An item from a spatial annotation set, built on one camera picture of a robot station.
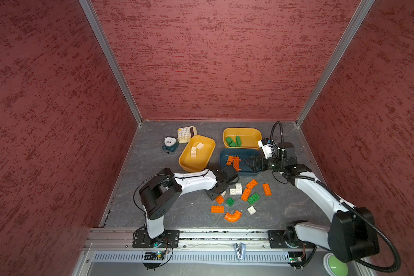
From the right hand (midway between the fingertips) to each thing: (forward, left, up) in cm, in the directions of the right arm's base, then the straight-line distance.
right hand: (249, 162), depth 83 cm
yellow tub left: (+9, +25, -14) cm, 30 cm away
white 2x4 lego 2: (+16, +30, -13) cm, 36 cm away
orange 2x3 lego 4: (+10, +8, -14) cm, 19 cm away
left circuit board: (-36, +44, -14) cm, 59 cm away
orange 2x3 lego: (-11, +1, -14) cm, 18 cm away
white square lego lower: (-19, 0, -14) cm, 23 cm away
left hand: (-10, +15, -13) cm, 22 cm away
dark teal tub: (+14, 0, -13) cm, 19 cm away
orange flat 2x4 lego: (-18, +16, -14) cm, 28 cm away
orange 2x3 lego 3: (-8, -11, -15) cm, 20 cm away
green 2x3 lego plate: (-13, -2, -13) cm, 19 cm away
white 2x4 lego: (-11, +13, -13) cm, 22 cm away
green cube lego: (+21, +5, -13) cm, 25 cm away
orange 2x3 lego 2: (-5, -3, -15) cm, 16 cm away
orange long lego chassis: (+9, +4, -14) cm, 17 cm away
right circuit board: (-37, -16, -16) cm, 44 cm away
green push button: (-41, -30, -14) cm, 53 cm away
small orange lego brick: (-13, +15, -12) cm, 24 cm away
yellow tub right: (+27, -3, -14) cm, 30 cm away
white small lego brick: (+21, +26, -13) cm, 36 cm away
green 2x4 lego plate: (+25, +1, -14) cm, 28 cm away
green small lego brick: (+24, +7, -12) cm, 28 cm away
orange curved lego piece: (-22, +8, -15) cm, 27 cm away
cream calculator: (+30, +36, -11) cm, 48 cm away
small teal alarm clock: (+20, +44, -9) cm, 49 cm away
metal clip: (-34, +7, -12) cm, 37 cm away
